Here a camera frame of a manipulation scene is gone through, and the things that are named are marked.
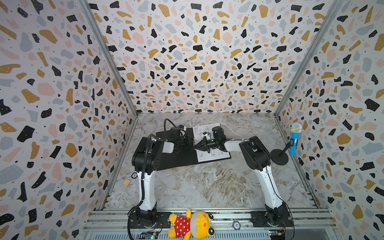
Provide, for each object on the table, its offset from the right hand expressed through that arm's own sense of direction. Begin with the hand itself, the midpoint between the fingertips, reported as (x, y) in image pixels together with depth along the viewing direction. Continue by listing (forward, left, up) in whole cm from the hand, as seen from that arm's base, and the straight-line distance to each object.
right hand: (191, 145), depth 95 cm
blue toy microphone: (-1, -57, +19) cm, 60 cm away
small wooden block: (-22, +36, -4) cm, 43 cm away
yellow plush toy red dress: (-43, -5, +2) cm, 43 cm away
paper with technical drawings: (-3, -7, -6) cm, 10 cm away
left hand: (+8, -1, -3) cm, 9 cm away
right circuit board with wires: (-45, -43, -7) cm, 63 cm away
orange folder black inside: (-4, +5, -3) cm, 7 cm away
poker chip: (-42, -24, -6) cm, 49 cm away
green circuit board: (-46, +18, -5) cm, 50 cm away
